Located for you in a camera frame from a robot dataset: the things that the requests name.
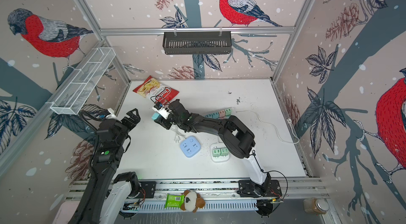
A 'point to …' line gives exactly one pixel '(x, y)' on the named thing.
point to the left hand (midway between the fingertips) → (131, 113)
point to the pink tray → (66, 212)
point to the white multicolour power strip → (229, 112)
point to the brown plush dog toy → (192, 200)
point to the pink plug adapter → (222, 113)
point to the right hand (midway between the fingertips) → (158, 118)
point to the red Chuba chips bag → (151, 89)
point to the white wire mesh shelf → (71, 99)
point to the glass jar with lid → (313, 205)
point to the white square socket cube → (224, 157)
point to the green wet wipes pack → (174, 201)
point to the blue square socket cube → (190, 146)
